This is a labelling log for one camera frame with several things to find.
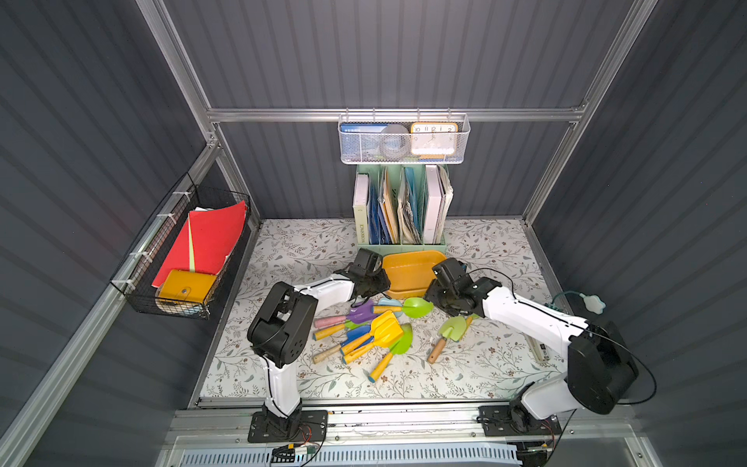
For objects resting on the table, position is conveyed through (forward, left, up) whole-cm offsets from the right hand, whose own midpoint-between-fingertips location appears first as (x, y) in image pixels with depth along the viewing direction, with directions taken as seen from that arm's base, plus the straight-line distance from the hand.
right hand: (435, 295), depth 87 cm
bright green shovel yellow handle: (0, +5, -9) cm, 10 cm away
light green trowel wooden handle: (-7, -6, -8) cm, 13 cm away
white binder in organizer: (+25, 0, +15) cm, 30 cm away
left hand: (+8, +14, -4) cm, 17 cm away
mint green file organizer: (+27, +10, +11) cm, 31 cm away
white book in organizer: (+21, +23, +16) cm, 35 cm away
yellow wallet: (-11, +60, +22) cm, 65 cm away
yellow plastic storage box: (+17, +6, -12) cm, 21 cm away
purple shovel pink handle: (-2, +23, -8) cm, 25 cm away
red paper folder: (+4, +62, +21) cm, 66 cm away
